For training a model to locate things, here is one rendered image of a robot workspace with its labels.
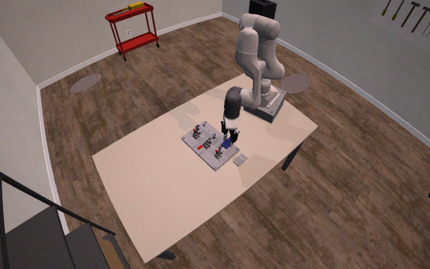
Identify blue rectangular plate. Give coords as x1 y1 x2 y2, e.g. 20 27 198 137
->
221 137 231 149

